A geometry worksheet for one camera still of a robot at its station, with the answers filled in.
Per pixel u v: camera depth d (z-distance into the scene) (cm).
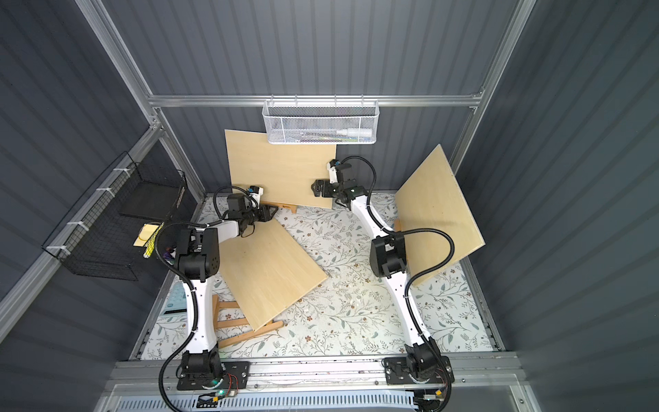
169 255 85
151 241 67
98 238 69
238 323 83
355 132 93
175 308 85
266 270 92
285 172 102
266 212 100
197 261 64
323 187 96
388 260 69
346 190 85
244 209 93
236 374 73
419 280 67
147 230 76
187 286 62
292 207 112
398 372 74
